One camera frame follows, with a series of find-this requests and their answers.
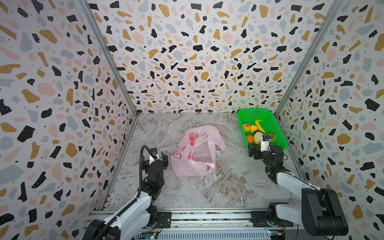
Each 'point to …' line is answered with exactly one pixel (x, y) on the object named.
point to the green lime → (273, 137)
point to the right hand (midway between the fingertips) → (255, 141)
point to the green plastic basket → (268, 123)
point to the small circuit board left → (152, 235)
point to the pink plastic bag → (196, 153)
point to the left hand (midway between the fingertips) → (152, 152)
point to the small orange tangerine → (250, 139)
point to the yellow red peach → (247, 127)
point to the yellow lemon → (253, 128)
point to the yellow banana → (260, 128)
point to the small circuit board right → (277, 234)
